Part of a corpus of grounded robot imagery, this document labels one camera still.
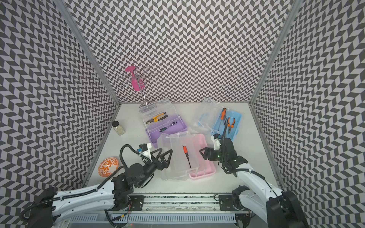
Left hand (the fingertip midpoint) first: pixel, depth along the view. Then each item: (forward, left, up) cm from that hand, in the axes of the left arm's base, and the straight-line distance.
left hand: (168, 152), depth 72 cm
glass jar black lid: (+22, +37, -9) cm, 44 cm away
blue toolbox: (+32, -29, -11) cm, 45 cm away
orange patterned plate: (-2, +38, -15) cm, 41 cm away
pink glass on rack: (+61, +31, -2) cm, 68 cm away
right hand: (+4, -20, -11) cm, 23 cm away
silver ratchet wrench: (+30, +1, -15) cm, 34 cm away
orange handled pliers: (+28, -41, -17) cm, 52 cm away
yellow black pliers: (+29, +12, -7) cm, 32 cm away
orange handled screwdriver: (+32, -34, -9) cm, 48 cm away
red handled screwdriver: (+2, -9, -3) cm, 10 cm away
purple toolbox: (+29, +9, -6) cm, 31 cm away
